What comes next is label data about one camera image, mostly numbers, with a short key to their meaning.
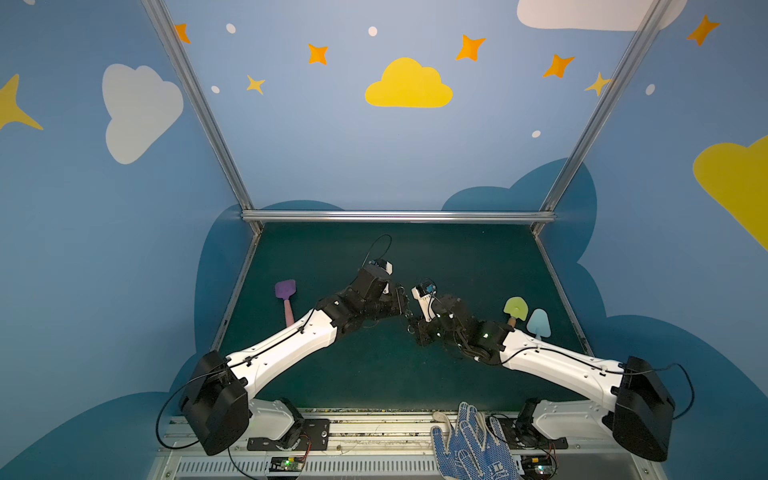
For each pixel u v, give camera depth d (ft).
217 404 1.31
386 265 2.44
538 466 2.35
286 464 2.32
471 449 2.36
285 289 3.30
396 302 2.26
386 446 2.41
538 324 3.11
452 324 1.97
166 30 2.32
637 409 1.30
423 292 2.30
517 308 3.22
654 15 2.29
